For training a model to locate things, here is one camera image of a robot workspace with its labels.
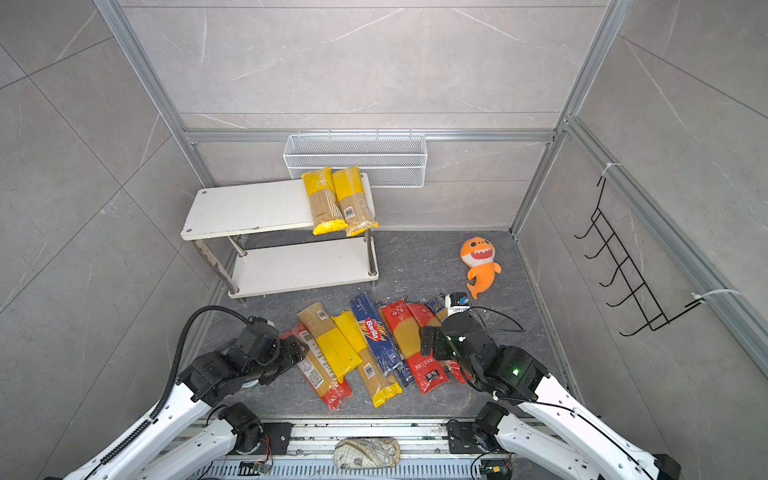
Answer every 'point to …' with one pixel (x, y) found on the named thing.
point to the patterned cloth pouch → (367, 453)
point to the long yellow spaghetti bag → (382, 387)
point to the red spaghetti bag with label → (319, 372)
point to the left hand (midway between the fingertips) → (302, 347)
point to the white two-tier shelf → (259, 239)
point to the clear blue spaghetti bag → (438, 308)
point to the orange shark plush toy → (479, 254)
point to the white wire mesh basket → (391, 160)
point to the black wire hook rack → (641, 304)
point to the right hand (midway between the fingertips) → (435, 328)
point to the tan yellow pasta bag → (338, 350)
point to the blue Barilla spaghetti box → (375, 331)
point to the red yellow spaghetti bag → (427, 371)
